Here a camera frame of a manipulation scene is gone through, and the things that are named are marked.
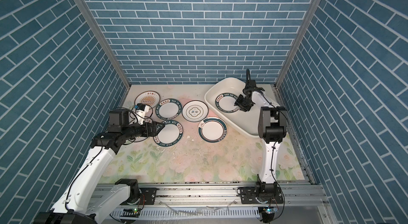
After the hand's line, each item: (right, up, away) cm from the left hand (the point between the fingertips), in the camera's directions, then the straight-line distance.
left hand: (161, 124), depth 76 cm
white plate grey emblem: (+13, +4, +29) cm, 32 cm away
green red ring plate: (+25, -6, +21) cm, 33 cm away
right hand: (+41, +8, +28) cm, 51 cm away
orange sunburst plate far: (-20, +13, +36) cm, 43 cm away
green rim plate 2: (+34, +10, +37) cm, 51 cm away
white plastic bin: (+45, -2, +17) cm, 48 cm away
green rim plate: (-5, +6, +29) cm, 30 cm away
